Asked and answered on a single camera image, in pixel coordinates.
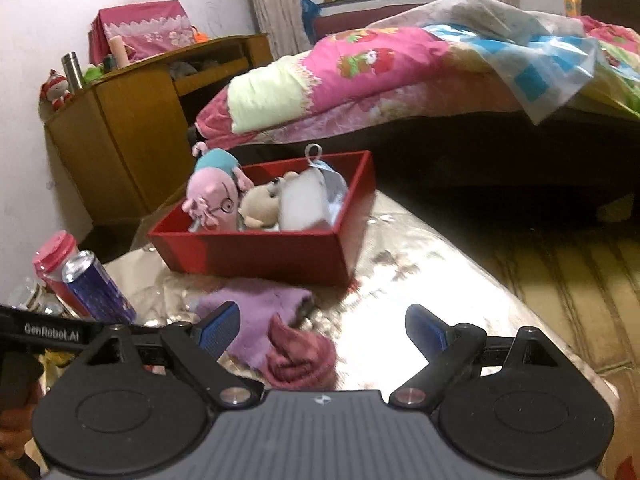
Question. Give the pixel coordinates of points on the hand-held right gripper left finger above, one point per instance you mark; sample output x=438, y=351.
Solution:
x=220, y=327

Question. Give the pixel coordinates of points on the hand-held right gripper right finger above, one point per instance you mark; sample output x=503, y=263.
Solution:
x=425, y=332

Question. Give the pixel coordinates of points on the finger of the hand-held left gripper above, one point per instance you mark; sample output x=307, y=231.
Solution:
x=150, y=345

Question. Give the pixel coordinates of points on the purple towel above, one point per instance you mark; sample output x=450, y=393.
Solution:
x=250, y=305

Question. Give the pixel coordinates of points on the maroon cloth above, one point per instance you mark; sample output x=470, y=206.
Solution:
x=300, y=360

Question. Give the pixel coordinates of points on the red cardboard box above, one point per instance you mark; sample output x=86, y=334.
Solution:
x=280, y=260

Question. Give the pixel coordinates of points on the beige plush bear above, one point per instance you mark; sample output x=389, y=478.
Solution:
x=257, y=205

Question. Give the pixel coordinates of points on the pink plush toy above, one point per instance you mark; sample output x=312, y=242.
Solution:
x=210, y=195

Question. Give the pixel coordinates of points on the white toy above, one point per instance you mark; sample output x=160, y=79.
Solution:
x=300, y=200

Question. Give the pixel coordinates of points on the person's left hand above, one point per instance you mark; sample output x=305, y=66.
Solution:
x=12, y=435

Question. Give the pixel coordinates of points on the blue drink can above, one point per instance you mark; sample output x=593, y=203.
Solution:
x=95, y=290

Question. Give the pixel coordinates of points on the pink lidded jar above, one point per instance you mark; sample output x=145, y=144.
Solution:
x=52, y=255

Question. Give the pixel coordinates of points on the dark wooden bed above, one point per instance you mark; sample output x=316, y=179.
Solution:
x=475, y=160

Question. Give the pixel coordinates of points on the wooden cabinet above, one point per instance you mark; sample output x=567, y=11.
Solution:
x=135, y=135

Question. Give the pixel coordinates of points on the yellow slipper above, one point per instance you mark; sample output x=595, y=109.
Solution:
x=614, y=209

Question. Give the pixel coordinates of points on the red white plush doll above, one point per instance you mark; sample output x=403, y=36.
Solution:
x=55, y=90

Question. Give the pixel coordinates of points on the steel thermos flask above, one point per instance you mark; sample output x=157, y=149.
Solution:
x=73, y=72

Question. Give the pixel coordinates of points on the grey cloth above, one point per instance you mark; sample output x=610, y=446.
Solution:
x=190, y=69

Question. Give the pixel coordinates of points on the green toy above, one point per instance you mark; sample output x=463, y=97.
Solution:
x=95, y=72

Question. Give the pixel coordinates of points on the pink cartoon quilt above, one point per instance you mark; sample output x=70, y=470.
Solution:
x=380, y=70

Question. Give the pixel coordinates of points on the pink cylinder candle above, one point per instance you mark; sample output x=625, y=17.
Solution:
x=118, y=52

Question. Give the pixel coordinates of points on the orange toy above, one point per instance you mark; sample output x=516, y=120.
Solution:
x=200, y=37

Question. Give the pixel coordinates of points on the white blue patterned sheet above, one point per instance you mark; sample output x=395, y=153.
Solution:
x=540, y=60

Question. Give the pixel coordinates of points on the pink lace-trimmed cloth cover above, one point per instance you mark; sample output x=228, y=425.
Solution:
x=145, y=25

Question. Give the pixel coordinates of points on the blue cloth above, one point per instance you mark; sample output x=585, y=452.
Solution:
x=309, y=20

